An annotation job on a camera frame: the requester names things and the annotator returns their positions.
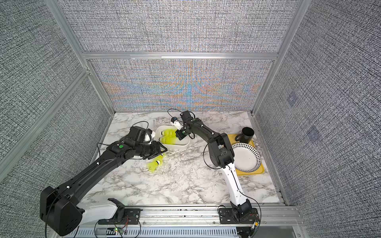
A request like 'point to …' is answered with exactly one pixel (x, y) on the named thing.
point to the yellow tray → (260, 169)
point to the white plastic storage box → (180, 144)
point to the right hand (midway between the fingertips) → (176, 130)
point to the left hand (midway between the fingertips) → (167, 149)
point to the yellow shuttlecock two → (168, 140)
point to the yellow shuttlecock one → (169, 132)
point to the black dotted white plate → (246, 158)
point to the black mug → (246, 136)
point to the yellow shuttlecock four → (152, 166)
